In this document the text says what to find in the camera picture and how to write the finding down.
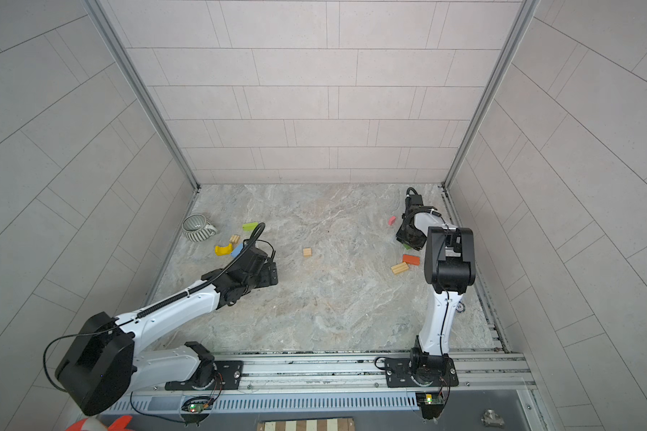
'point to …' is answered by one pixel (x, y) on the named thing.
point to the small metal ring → (460, 308)
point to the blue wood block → (236, 251)
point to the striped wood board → (320, 424)
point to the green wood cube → (406, 246)
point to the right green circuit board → (431, 404)
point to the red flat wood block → (411, 259)
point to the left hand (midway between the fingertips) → (273, 268)
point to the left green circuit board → (199, 408)
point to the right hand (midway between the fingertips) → (406, 239)
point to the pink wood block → (391, 220)
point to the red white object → (95, 423)
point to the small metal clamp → (491, 418)
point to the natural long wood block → (399, 268)
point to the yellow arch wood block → (224, 250)
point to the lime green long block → (250, 227)
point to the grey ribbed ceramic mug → (196, 228)
